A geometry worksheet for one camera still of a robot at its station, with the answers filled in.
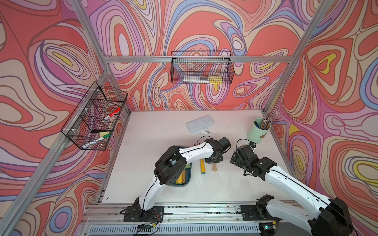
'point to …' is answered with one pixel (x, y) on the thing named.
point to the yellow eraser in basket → (215, 79)
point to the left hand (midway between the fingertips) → (219, 161)
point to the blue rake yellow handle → (203, 166)
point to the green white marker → (107, 136)
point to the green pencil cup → (255, 133)
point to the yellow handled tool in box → (179, 180)
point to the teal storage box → (188, 176)
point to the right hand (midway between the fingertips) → (240, 163)
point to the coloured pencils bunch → (266, 123)
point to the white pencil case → (200, 123)
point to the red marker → (115, 111)
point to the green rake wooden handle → (215, 168)
